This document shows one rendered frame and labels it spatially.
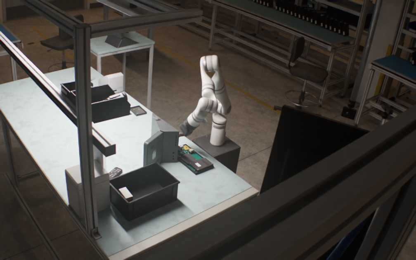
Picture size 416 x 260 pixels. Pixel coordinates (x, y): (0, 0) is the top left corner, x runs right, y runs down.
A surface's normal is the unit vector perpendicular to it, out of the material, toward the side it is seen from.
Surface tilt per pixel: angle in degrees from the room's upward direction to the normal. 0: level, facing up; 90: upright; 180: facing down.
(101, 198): 90
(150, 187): 0
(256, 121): 0
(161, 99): 0
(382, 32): 90
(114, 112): 90
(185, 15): 90
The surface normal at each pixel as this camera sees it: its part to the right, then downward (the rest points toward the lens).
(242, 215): 0.10, -0.85
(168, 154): 0.16, 0.53
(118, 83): 0.63, 0.46
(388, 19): -0.76, 0.27
